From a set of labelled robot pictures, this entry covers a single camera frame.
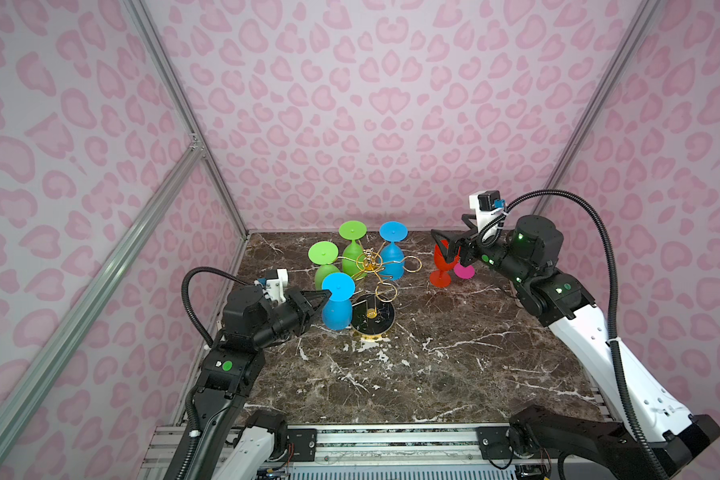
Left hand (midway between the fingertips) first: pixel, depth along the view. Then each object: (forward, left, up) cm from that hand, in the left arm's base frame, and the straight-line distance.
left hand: (332, 289), depth 63 cm
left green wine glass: (+13, +4, -4) cm, 14 cm away
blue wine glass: (+1, 0, -11) cm, 11 cm away
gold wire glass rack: (+11, -8, -32) cm, 35 cm away
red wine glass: (+25, -33, -32) cm, 52 cm away
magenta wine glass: (+26, -40, -31) cm, 58 cm away
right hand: (+11, -25, +8) cm, 29 cm away
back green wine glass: (+18, -3, -10) cm, 21 cm away
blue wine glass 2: (+11, -14, -5) cm, 18 cm away
